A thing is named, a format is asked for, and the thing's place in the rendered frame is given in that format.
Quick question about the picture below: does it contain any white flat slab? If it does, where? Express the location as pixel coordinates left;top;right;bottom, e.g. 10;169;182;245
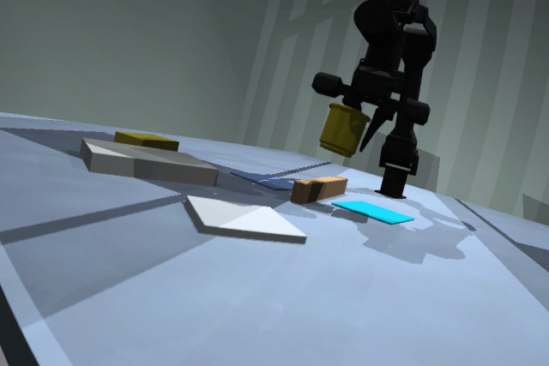
185;195;307;244

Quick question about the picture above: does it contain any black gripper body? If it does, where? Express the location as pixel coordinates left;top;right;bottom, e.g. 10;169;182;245
311;51;430;126

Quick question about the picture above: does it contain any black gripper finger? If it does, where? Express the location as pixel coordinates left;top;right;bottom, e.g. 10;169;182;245
359;108;395;152
341;99;362;112

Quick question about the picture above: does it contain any yellow rectangular block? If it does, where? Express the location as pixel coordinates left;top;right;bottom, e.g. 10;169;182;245
114;131;179;152

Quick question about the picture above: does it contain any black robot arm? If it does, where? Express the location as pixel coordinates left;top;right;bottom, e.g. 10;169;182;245
350;0;437;199

